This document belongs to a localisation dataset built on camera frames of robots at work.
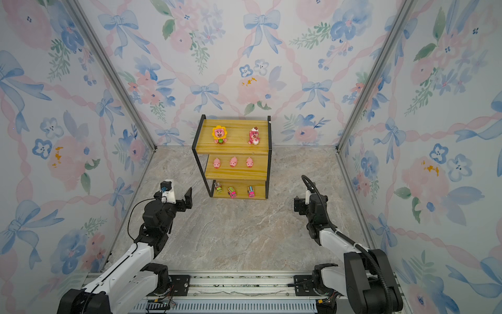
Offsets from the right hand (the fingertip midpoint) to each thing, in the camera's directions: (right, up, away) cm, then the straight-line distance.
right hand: (308, 195), depth 90 cm
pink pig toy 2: (-27, +15, -2) cm, 31 cm away
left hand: (-56, +5, -9) cm, 57 cm away
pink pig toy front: (-34, +15, -2) cm, 38 cm away
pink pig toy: (-42, +15, -2) cm, 45 cm away
